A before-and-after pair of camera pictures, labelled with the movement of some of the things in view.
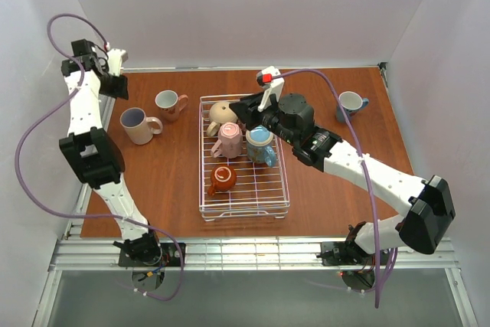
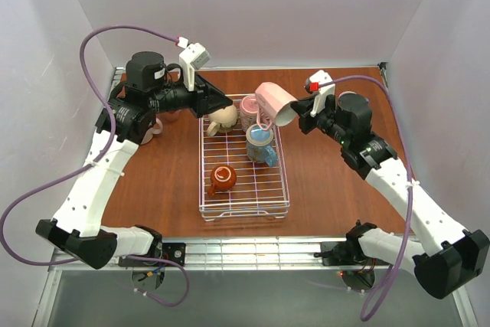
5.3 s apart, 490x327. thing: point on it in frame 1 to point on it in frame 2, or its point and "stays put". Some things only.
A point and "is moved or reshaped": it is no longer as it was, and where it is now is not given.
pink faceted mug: (230, 143) is moved or reshaped
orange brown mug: (223, 178) stays put
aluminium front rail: (102, 254) stays put
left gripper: (115, 86) to (200, 96)
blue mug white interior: (352, 103) stays put
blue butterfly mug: (259, 140) stays put
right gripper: (256, 109) to (306, 113)
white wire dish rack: (242, 169) stays put
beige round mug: (220, 112) stays put
